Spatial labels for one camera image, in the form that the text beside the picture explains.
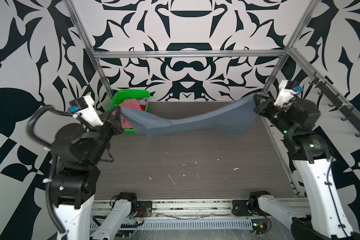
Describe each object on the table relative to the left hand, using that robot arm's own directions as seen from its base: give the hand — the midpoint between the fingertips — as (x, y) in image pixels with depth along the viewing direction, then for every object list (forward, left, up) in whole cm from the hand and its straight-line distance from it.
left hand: (117, 103), depth 49 cm
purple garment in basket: (+41, +4, -40) cm, 57 cm away
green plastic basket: (+50, +23, -42) cm, 69 cm away
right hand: (+7, -50, -3) cm, 50 cm away
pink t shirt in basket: (+37, +12, -38) cm, 55 cm away
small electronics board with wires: (-31, -57, -52) cm, 83 cm away
